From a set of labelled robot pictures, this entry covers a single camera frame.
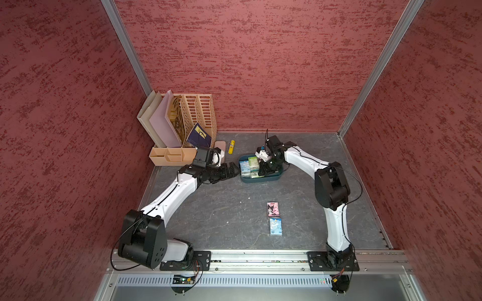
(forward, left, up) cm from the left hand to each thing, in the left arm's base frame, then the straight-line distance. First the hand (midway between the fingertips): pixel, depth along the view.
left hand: (232, 176), depth 83 cm
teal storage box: (+6, -17, -13) cm, 22 cm away
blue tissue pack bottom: (-18, -20, -13) cm, 29 cm away
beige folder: (+33, +42, +15) cm, 56 cm away
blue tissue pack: (+12, -6, -9) cm, 16 cm away
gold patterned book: (+35, +33, +4) cm, 48 cm away
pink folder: (+24, +37, +8) cm, 45 cm away
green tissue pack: (+13, -11, -8) cm, 19 cm away
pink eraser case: (+30, +9, -12) cm, 34 cm away
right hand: (+7, -14, -10) cm, 19 cm away
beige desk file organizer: (+42, +30, +4) cm, 52 cm away
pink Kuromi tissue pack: (-10, -19, -12) cm, 25 cm away
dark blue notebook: (+30, +21, -5) cm, 37 cm away
